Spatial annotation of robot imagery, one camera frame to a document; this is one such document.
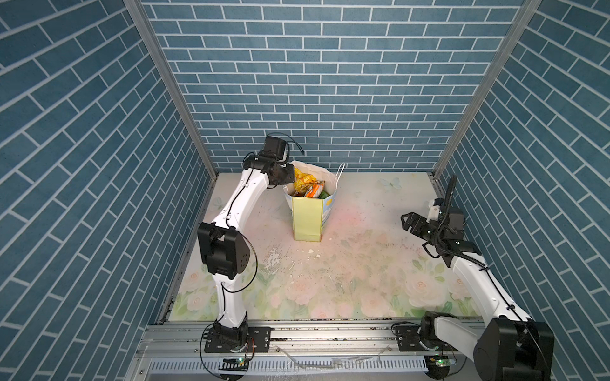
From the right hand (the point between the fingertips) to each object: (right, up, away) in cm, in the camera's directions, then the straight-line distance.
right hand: (410, 217), depth 85 cm
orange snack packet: (-34, +10, -4) cm, 36 cm away
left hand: (-44, +16, +4) cm, 47 cm away
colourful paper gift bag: (-37, +1, -2) cm, 37 cm away
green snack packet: (-31, +8, +2) cm, 32 cm away
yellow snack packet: (-40, +13, +6) cm, 42 cm away
